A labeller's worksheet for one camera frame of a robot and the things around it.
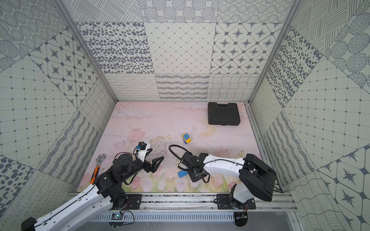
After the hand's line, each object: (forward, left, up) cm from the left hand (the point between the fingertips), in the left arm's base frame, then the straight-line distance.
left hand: (159, 155), depth 73 cm
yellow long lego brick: (+16, -14, -12) cm, 25 cm away
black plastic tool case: (+41, -41, -14) cm, 60 cm away
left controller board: (-25, +21, -18) cm, 37 cm away
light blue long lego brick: (-3, -11, -17) cm, 21 cm away
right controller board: (-24, -42, -19) cm, 52 cm away
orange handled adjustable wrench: (+3, +41, -15) cm, 44 cm away
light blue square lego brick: (+18, -13, -9) cm, 24 cm away
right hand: (-5, -21, -17) cm, 27 cm away
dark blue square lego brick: (+17, -11, -15) cm, 25 cm away
